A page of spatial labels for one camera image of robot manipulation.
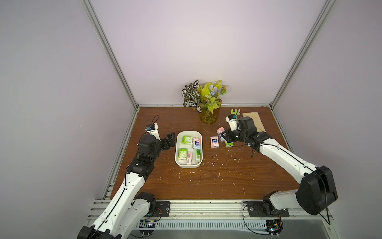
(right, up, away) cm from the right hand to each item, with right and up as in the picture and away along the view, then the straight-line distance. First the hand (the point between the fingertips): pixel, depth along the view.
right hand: (223, 130), depth 82 cm
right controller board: (+22, -45, -13) cm, 52 cm away
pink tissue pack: (-15, -9, +12) cm, 21 cm away
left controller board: (-40, -47, -11) cm, 63 cm away
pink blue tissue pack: (-2, 0, 0) cm, 2 cm away
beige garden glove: (+32, +4, +28) cm, 42 cm away
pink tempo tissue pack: (-3, -9, +13) cm, 16 cm away
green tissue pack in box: (-24, -16, +7) cm, 29 cm away
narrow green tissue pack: (-14, -16, +4) cm, 22 cm away
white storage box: (-24, -21, +5) cm, 32 cm away
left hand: (-30, -1, -5) cm, 30 cm away
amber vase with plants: (-9, +21, +14) cm, 27 cm away
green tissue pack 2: (-22, -8, +15) cm, 28 cm away
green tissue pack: (+6, -10, +12) cm, 17 cm away
